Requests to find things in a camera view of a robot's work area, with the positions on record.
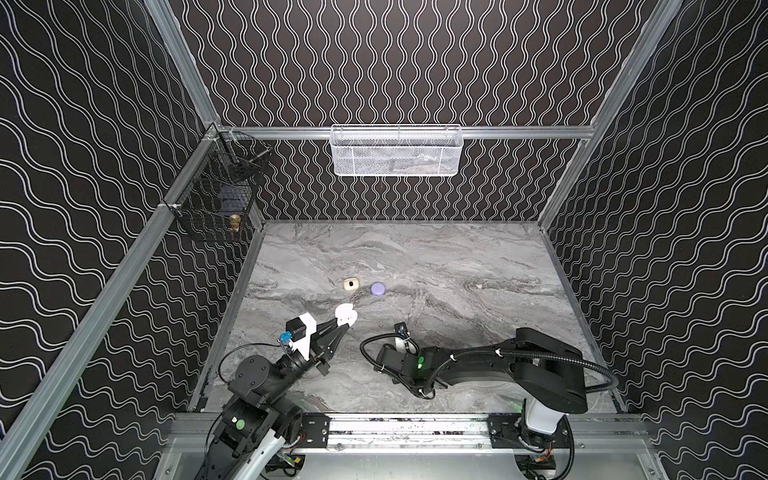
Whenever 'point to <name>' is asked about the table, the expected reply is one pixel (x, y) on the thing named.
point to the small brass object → (235, 222)
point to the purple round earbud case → (378, 288)
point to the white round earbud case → (345, 314)
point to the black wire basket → (216, 192)
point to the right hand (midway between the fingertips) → (401, 363)
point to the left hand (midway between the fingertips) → (346, 325)
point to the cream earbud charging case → (351, 284)
